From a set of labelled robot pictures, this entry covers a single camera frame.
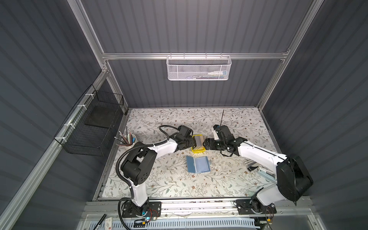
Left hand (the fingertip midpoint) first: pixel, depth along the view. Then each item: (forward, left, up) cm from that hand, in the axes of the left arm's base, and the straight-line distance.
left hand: (194, 143), depth 93 cm
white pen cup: (+2, +39, +3) cm, 39 cm away
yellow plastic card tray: (-3, -3, -4) cm, 6 cm away
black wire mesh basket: (-4, +55, +22) cm, 60 cm away
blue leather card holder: (-12, -2, -5) cm, 13 cm away
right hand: (-3, -9, +5) cm, 11 cm away
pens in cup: (+1, +42, +3) cm, 42 cm away
